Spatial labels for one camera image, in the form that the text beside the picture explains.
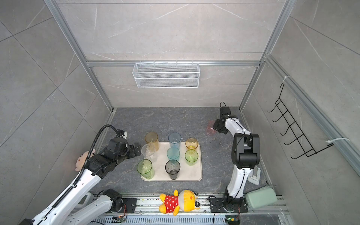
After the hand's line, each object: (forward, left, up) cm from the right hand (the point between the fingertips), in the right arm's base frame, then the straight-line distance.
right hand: (219, 127), depth 99 cm
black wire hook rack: (-5, -29, +26) cm, 39 cm away
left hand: (-20, +53, +13) cm, 58 cm away
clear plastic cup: (-19, +48, +2) cm, 51 cm away
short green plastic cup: (-20, +21, -4) cm, 29 cm away
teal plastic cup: (-18, +33, -3) cm, 38 cm away
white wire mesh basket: (+31, +37, +24) cm, 54 cm away
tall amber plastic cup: (-12, +46, +7) cm, 48 cm away
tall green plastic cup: (-26, +51, -5) cm, 57 cm away
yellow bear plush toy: (-46, +25, +1) cm, 53 cm away
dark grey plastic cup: (-32, +32, +10) cm, 47 cm away
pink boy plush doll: (-23, +89, 0) cm, 92 cm away
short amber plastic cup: (-12, +21, -1) cm, 24 cm away
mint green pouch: (-44, -15, -4) cm, 47 cm away
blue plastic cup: (-14, +31, +8) cm, 35 cm away
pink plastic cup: (+4, +4, -9) cm, 11 cm away
